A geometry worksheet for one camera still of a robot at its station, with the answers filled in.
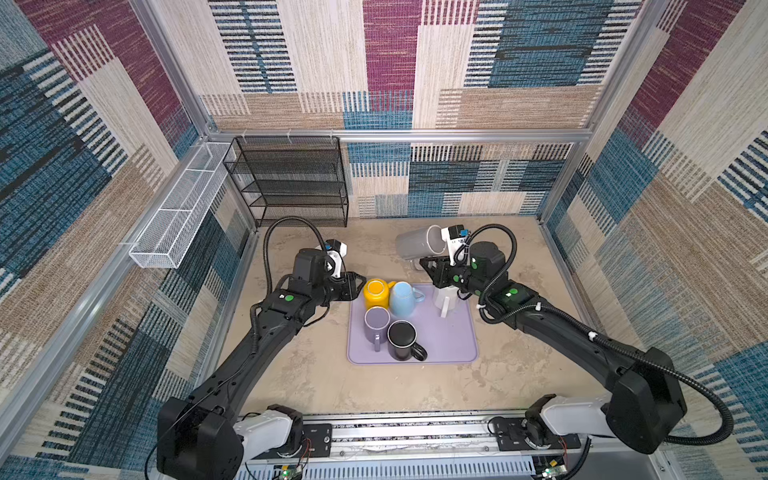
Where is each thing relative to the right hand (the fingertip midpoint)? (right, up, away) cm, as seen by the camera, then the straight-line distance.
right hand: (422, 265), depth 78 cm
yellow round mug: (-12, -9, +11) cm, 19 cm away
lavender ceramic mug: (-12, -17, +6) cm, 21 cm away
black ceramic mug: (-5, -19, +3) cm, 20 cm away
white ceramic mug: (+8, -11, +11) cm, 18 cm away
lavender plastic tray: (+10, -23, +14) cm, 29 cm away
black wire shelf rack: (-40, +30, +31) cm, 59 cm away
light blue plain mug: (-4, -11, +12) cm, 16 cm away
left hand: (-16, -3, 0) cm, 16 cm away
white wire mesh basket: (-60, +7, -7) cm, 61 cm away
